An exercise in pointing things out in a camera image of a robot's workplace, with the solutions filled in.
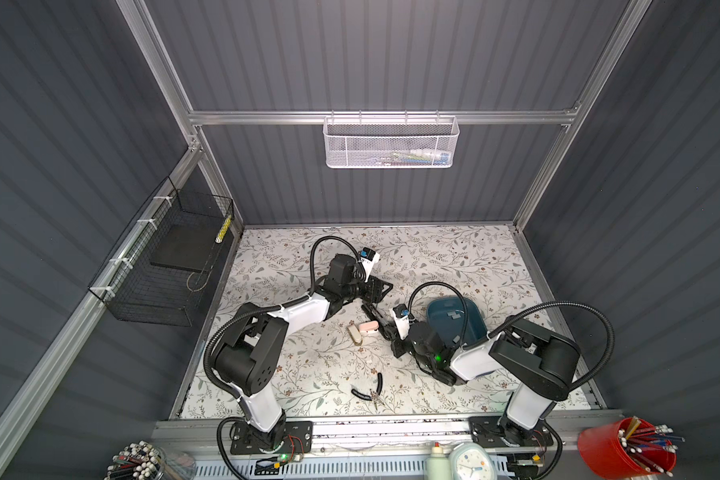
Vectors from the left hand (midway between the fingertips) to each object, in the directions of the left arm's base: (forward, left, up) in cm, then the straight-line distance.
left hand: (384, 281), depth 90 cm
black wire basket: (-3, +57, +15) cm, 59 cm away
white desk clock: (-45, -16, -9) cm, 49 cm away
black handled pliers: (-29, +5, -13) cm, 32 cm away
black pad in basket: (+1, +50, +18) cm, 53 cm away
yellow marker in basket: (+9, +45, +16) cm, 48 cm away
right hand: (-11, -1, -9) cm, 15 cm away
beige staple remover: (-12, +9, -10) cm, 18 cm away
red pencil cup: (-46, -44, +4) cm, 63 cm away
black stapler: (-11, 0, -8) cm, 14 cm away
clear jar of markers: (-43, +50, +5) cm, 66 cm away
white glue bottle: (-46, -7, -5) cm, 47 cm away
